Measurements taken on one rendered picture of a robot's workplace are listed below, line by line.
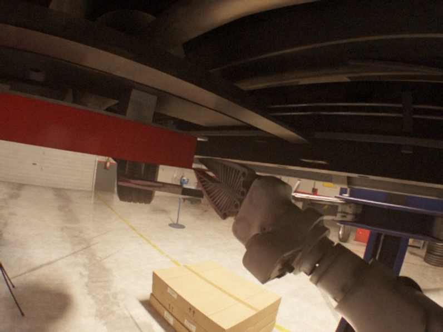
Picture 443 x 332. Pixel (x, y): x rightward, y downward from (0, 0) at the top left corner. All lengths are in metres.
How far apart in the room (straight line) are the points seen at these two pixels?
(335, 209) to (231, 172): 0.79
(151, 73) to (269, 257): 0.18
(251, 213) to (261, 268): 0.11
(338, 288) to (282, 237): 0.09
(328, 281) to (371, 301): 0.05
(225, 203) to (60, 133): 0.25
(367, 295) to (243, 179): 0.22
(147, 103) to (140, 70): 0.15
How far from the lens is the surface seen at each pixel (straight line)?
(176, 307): 2.24
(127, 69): 0.18
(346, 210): 1.11
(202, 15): 0.30
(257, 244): 0.20
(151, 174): 1.35
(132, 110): 0.31
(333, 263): 0.25
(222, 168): 0.36
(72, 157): 8.92
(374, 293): 0.24
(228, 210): 0.34
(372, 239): 1.32
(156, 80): 0.19
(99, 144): 0.29
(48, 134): 0.28
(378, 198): 1.23
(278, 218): 0.26
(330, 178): 0.74
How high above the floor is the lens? 1.61
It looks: 1 degrees up
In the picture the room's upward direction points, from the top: 9 degrees clockwise
